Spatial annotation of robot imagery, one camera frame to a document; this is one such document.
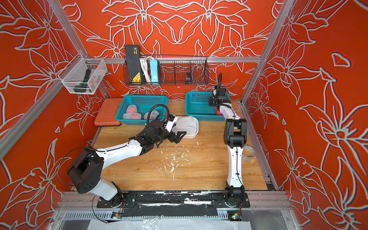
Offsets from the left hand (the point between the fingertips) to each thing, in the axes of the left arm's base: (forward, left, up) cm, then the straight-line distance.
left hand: (181, 127), depth 81 cm
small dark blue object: (+31, -3, +15) cm, 34 cm away
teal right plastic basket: (+35, -10, -18) cm, 41 cm away
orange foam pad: (+16, +58, -13) cm, 61 cm away
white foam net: (+10, -3, -9) cm, 13 cm away
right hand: (+34, -19, -6) cm, 39 cm away
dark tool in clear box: (+13, +58, +16) cm, 61 cm away
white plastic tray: (-5, -3, 0) cm, 6 cm away
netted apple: (+15, +21, -8) cm, 27 cm away
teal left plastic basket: (+27, +36, -17) cm, 48 cm away
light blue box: (+30, +20, +15) cm, 39 cm away
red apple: (+24, -26, -12) cm, 37 cm away
